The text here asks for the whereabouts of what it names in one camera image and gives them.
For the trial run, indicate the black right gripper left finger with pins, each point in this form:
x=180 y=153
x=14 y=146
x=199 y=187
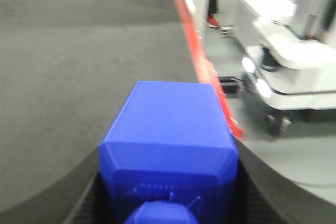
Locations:
x=52 y=205

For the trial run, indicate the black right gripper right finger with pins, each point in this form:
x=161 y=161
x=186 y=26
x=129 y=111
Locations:
x=275 y=203

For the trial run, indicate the blue plastic box with knob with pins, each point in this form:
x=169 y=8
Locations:
x=168 y=129

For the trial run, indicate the black floor box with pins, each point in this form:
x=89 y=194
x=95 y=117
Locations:
x=229 y=85

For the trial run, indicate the white wheeled machine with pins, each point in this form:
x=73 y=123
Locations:
x=302 y=58

